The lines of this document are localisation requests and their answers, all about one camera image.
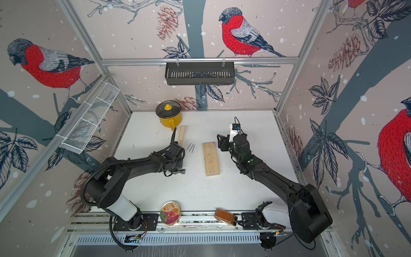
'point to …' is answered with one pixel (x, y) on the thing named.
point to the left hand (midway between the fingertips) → (181, 158)
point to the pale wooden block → (210, 159)
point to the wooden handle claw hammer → (181, 141)
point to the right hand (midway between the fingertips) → (222, 133)
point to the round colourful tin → (170, 212)
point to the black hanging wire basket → (199, 74)
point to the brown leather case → (224, 216)
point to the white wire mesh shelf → (77, 138)
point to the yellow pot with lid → (169, 113)
